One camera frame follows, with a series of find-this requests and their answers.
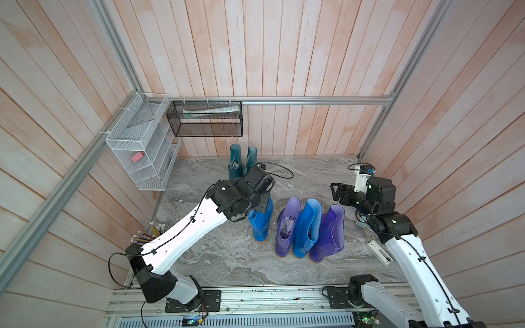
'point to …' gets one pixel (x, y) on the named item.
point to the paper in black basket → (190, 113)
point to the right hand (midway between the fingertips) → (339, 184)
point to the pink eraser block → (137, 156)
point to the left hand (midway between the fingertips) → (258, 200)
